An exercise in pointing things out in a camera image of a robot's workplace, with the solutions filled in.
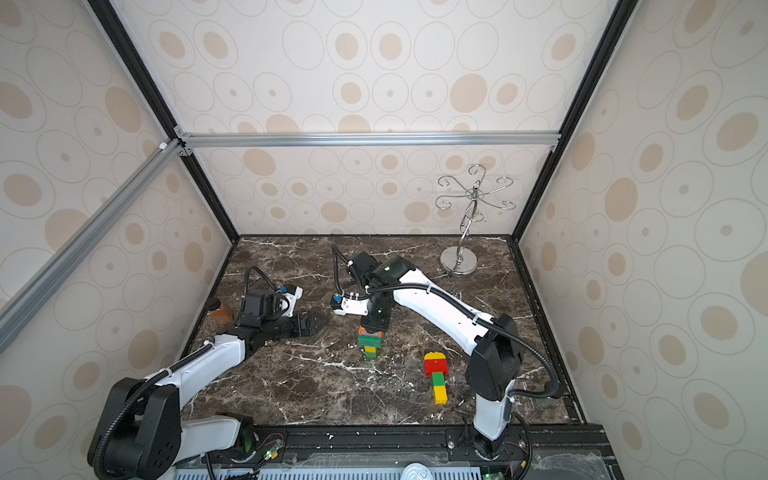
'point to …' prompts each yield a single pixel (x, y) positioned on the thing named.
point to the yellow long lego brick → (434, 355)
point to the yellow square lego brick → (440, 394)
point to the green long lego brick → (370, 341)
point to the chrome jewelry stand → (461, 260)
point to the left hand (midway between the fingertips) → (325, 319)
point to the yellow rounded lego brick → (369, 349)
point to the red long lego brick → (437, 365)
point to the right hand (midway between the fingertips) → (382, 317)
